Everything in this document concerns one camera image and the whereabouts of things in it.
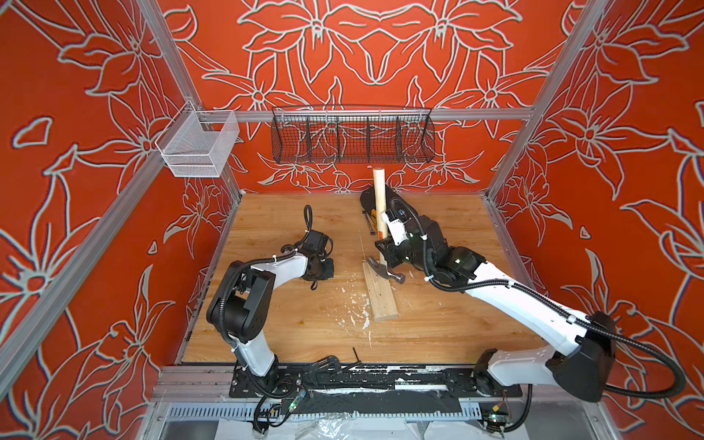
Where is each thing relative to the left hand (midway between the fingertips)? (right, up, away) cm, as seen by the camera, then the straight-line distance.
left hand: (329, 270), depth 96 cm
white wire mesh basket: (-46, +44, -3) cm, 64 cm away
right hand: (+15, +14, -22) cm, 30 cm away
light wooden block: (+17, -6, -10) cm, 21 cm away
